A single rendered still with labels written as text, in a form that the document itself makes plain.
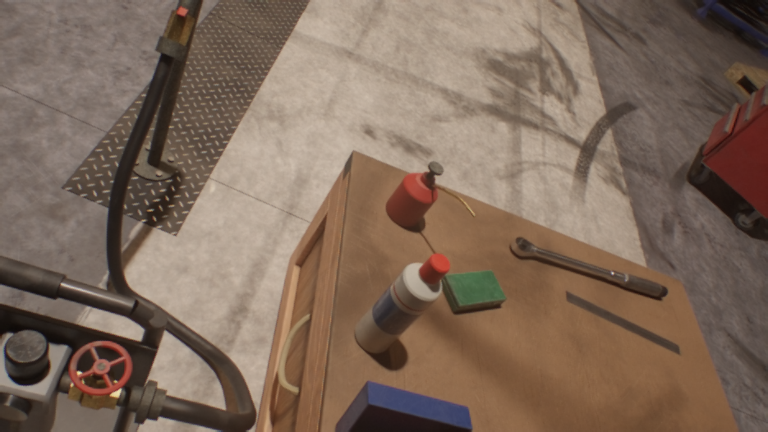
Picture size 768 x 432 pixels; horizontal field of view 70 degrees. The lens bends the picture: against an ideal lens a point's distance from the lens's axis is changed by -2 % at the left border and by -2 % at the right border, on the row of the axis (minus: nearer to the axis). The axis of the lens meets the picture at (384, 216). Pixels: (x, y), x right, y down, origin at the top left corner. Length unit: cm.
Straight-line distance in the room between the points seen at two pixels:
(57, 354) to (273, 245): 87
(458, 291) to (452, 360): 14
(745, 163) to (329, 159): 235
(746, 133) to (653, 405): 233
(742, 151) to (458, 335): 264
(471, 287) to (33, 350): 73
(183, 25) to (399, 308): 72
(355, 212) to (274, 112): 94
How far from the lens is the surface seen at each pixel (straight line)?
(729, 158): 351
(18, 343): 80
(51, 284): 76
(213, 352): 134
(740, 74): 616
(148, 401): 83
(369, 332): 91
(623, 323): 141
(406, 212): 111
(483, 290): 112
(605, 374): 127
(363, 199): 114
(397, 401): 79
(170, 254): 150
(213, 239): 155
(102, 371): 79
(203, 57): 209
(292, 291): 139
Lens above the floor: 122
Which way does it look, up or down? 42 degrees down
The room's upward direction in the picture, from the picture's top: 36 degrees clockwise
